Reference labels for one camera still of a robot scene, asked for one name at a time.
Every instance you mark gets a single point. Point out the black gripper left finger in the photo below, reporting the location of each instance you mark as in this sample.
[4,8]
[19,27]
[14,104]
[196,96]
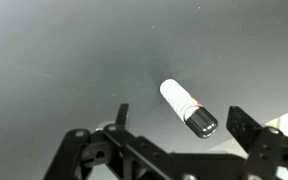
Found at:
[74,150]

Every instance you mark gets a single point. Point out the white spray can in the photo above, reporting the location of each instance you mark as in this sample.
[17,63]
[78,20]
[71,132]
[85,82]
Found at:
[177,96]

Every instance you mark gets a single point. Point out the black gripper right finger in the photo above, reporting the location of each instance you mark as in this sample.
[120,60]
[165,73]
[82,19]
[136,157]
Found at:
[267,146]

